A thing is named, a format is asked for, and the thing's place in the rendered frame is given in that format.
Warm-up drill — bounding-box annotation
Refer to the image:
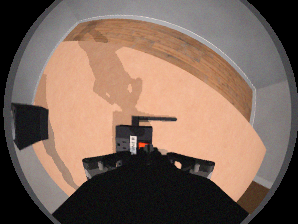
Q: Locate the black power strip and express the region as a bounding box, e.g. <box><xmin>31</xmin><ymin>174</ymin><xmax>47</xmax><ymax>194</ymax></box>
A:
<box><xmin>115</xmin><ymin>116</ymin><xmax>177</xmax><ymax>154</ymax></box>

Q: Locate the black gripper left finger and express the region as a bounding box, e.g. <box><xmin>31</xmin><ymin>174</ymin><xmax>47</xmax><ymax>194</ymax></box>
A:
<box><xmin>82</xmin><ymin>144</ymin><xmax>149</xmax><ymax>180</ymax></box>

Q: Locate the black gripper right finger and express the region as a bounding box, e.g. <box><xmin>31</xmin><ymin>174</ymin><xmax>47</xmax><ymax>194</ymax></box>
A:
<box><xmin>148</xmin><ymin>144</ymin><xmax>215</xmax><ymax>179</ymax></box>

